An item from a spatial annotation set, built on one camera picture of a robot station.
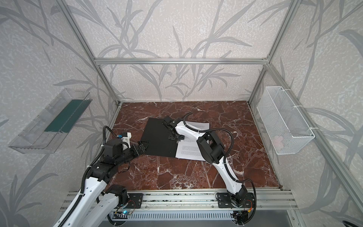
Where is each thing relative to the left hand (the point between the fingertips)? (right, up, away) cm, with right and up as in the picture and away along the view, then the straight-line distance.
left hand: (147, 142), depth 77 cm
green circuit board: (-9, -35, -6) cm, 36 cm away
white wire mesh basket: (+66, +9, -15) cm, 68 cm away
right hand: (+13, +1, +22) cm, 26 cm away
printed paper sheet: (+22, -8, +17) cm, 29 cm away
